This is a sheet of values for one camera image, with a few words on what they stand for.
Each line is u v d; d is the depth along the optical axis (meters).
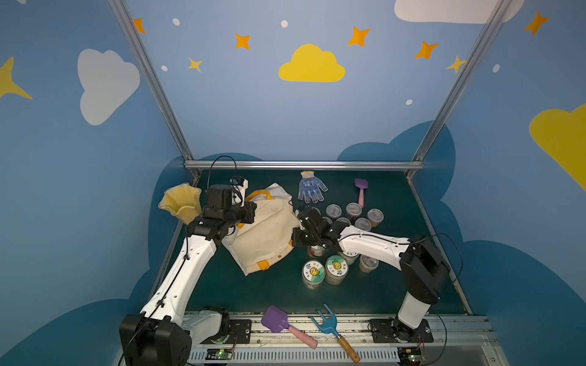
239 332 0.75
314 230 0.67
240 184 0.68
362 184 1.17
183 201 0.88
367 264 0.84
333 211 1.00
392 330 0.74
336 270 0.80
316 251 0.86
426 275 0.46
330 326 0.75
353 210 1.01
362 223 0.96
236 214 0.65
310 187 1.16
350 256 0.84
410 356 0.71
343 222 0.96
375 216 0.99
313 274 0.78
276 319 0.76
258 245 0.92
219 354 0.71
